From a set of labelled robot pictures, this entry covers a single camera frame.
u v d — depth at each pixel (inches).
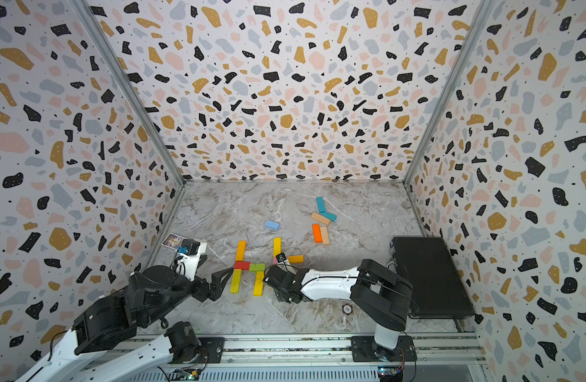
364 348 28.9
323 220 41.9
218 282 21.3
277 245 38.4
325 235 40.1
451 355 29.6
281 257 31.3
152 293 16.9
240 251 38.3
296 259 37.4
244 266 36.7
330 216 42.3
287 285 26.1
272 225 41.6
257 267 36.3
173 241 38.4
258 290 33.7
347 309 32.7
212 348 29.4
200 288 21.4
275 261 36.3
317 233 40.6
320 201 44.8
